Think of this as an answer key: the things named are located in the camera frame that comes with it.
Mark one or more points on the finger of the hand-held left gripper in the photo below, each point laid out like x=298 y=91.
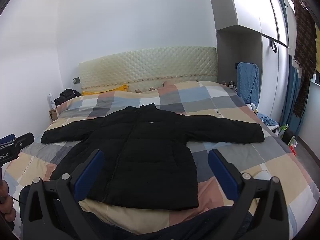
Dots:
x=23 y=140

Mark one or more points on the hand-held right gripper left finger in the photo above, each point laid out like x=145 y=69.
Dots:
x=91 y=170

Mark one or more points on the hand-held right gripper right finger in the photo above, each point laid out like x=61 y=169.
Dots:
x=220 y=170

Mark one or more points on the black puffer jacket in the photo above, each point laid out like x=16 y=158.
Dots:
x=150 y=155

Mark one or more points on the person's left hand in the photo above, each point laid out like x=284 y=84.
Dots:
x=6 y=205

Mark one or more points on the cardboard box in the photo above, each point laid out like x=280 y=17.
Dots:
x=53 y=115

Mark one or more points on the white spray bottle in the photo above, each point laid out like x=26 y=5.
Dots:
x=51 y=101

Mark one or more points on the black bag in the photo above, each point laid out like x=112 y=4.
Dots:
x=66 y=96

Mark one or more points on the light blue cloth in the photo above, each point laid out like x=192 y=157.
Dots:
x=268 y=120

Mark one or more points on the plaid duvet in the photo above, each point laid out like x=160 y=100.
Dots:
x=217 y=100

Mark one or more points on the green plastic bag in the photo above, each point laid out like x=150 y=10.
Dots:
x=284 y=130

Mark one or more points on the red white plastic bag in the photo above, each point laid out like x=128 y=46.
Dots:
x=293 y=146

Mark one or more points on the yellow pillow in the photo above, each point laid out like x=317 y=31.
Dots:
x=117 y=89

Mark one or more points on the row of small bottles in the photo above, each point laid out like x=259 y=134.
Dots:
x=230 y=85

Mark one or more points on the blue quilted cloth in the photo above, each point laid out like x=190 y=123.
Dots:
x=246 y=80

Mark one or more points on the cream floral pillow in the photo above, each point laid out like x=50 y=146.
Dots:
x=145 y=88

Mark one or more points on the blue curtain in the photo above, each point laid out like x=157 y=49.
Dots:
x=292 y=92

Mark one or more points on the cream quilted headboard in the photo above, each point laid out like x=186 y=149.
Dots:
x=150 y=65

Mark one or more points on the brown patterned scarf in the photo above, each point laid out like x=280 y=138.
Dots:
x=303 y=42

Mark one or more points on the white hanging garment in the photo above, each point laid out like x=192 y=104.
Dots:
x=291 y=30

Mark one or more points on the grey white wardrobe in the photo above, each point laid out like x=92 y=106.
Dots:
x=245 y=5

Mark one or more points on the grey wall socket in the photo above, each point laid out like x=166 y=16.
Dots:
x=77 y=80

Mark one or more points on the black wall socket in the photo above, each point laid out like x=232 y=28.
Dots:
x=235 y=66

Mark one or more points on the black clothes rail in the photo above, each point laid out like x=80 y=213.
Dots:
x=275 y=40

